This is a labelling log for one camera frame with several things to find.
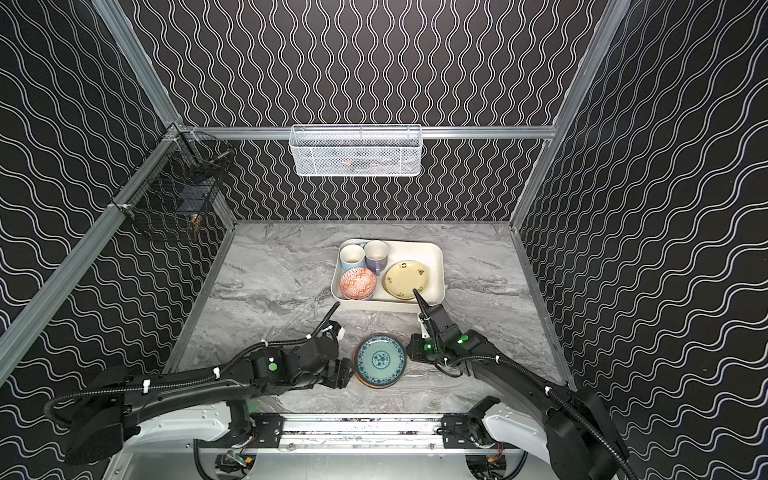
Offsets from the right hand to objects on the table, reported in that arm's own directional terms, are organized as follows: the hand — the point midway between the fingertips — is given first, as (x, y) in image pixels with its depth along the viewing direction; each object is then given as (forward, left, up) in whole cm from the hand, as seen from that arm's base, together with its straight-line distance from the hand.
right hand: (410, 351), depth 83 cm
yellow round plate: (+28, +2, -3) cm, 28 cm away
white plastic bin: (+36, -8, 0) cm, 37 cm away
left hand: (-6, +15, +5) cm, 17 cm away
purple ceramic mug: (+36, +11, -2) cm, 38 cm away
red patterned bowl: (+22, +16, +1) cm, 28 cm away
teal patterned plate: (-1, +9, -3) cm, 10 cm away
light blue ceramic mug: (+31, +19, +4) cm, 37 cm away
